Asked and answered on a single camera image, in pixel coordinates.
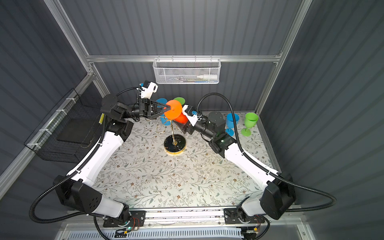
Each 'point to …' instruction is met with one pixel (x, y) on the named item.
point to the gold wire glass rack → (173, 144)
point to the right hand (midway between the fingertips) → (181, 114)
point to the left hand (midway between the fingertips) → (170, 110)
